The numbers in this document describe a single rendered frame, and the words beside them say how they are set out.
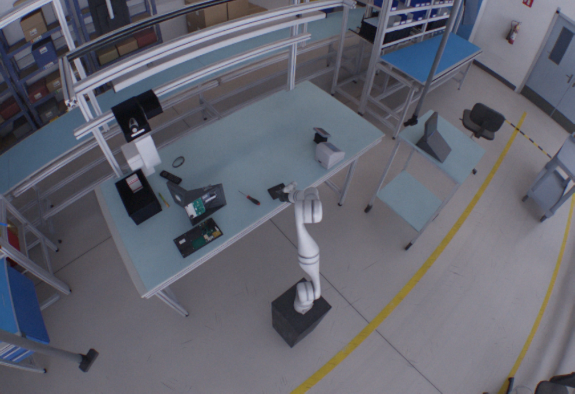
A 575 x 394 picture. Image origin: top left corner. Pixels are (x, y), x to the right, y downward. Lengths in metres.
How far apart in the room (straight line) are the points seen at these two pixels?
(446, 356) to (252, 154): 2.38
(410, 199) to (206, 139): 1.92
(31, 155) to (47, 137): 0.25
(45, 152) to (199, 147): 1.56
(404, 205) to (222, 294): 1.83
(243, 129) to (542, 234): 3.82
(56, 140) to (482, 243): 4.44
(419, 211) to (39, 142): 3.70
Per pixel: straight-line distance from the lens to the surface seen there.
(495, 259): 3.52
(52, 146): 2.99
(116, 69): 1.26
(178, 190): 1.63
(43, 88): 4.92
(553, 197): 4.66
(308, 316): 1.66
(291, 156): 1.99
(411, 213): 2.81
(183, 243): 1.66
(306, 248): 1.19
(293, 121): 2.24
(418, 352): 2.75
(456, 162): 2.28
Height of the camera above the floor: 2.46
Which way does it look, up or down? 52 degrees down
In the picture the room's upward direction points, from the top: 4 degrees clockwise
